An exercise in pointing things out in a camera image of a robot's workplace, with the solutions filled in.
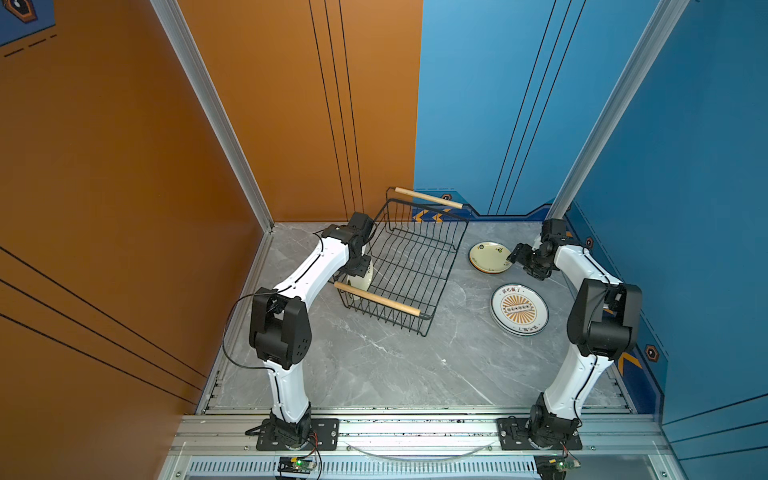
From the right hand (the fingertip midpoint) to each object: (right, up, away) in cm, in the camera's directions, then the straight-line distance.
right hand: (516, 261), depth 98 cm
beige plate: (-6, +1, +9) cm, 11 cm away
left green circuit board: (-64, -48, -27) cm, 85 cm away
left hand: (-53, -1, -7) cm, 54 cm away
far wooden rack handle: (-44, -9, -21) cm, 50 cm away
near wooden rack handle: (-28, +23, +6) cm, 37 cm away
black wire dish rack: (-33, +6, +13) cm, 36 cm away
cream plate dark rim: (-52, -7, +1) cm, 52 cm away
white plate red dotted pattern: (-1, -15, -5) cm, 16 cm away
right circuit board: (-3, -47, -29) cm, 55 cm away
